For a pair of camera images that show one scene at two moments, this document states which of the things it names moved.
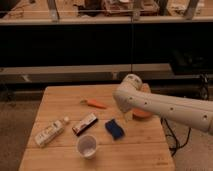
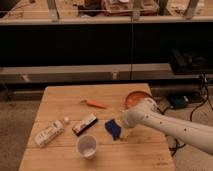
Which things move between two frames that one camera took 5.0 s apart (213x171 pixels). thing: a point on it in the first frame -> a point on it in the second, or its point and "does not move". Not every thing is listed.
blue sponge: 114,129 does not move
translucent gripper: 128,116 -> 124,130
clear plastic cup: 87,145 does not move
